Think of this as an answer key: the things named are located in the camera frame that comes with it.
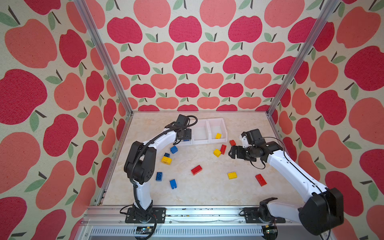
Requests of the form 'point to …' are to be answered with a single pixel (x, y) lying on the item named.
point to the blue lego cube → (174, 149)
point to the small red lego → (232, 142)
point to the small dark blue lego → (166, 155)
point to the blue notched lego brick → (173, 184)
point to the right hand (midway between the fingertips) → (239, 153)
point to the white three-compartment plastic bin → (207, 131)
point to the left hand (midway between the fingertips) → (188, 135)
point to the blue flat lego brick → (159, 176)
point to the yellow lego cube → (217, 153)
